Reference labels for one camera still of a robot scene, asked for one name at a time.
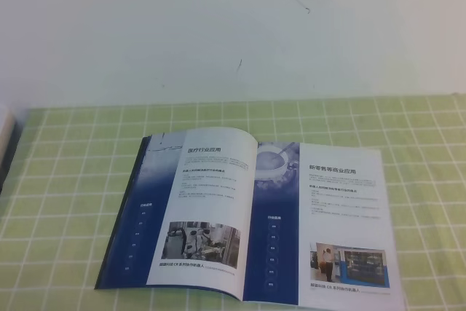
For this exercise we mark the blue robot brochure book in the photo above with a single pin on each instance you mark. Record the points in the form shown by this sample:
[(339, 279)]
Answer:
[(272, 222)]

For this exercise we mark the dark object at left edge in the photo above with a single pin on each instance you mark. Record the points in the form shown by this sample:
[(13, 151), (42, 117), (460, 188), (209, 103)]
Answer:
[(12, 124)]

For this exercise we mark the green checkered tablecloth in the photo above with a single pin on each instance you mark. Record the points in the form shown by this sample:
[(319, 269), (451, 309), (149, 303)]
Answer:
[(71, 166)]

